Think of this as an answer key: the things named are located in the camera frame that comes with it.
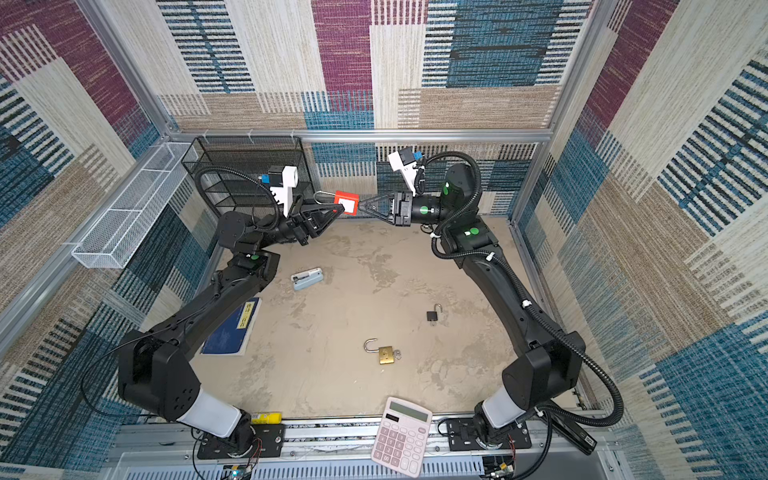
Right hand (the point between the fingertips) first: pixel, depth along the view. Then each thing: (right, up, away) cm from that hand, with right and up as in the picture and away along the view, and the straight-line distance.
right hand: (360, 213), depth 58 cm
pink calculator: (+9, -52, +15) cm, 55 cm away
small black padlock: (+19, -28, +36) cm, 49 cm away
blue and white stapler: (-22, -17, +44) cm, 52 cm away
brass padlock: (+5, -36, +27) cm, 46 cm away
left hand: (-3, +1, 0) cm, 3 cm away
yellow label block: (-25, -49, +17) cm, 57 cm away
